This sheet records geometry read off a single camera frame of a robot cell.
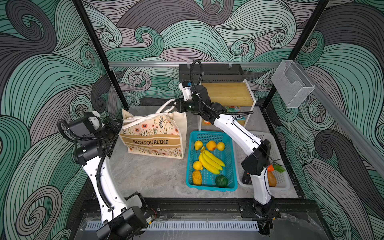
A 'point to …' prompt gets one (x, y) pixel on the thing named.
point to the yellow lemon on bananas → (197, 165)
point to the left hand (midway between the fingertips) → (121, 118)
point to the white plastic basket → (282, 181)
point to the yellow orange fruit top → (210, 145)
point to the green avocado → (221, 181)
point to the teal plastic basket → (226, 155)
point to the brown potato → (271, 178)
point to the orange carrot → (275, 167)
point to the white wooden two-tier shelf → (237, 99)
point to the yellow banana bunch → (210, 162)
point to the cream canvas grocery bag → (160, 134)
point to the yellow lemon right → (220, 146)
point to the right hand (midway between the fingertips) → (174, 101)
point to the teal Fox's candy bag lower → (235, 109)
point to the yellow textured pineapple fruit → (197, 177)
